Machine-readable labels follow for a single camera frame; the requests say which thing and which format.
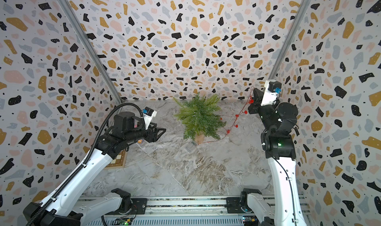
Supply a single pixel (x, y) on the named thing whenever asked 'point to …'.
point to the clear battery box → (191, 146)
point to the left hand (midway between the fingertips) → (161, 126)
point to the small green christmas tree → (200, 118)
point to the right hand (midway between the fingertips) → (256, 89)
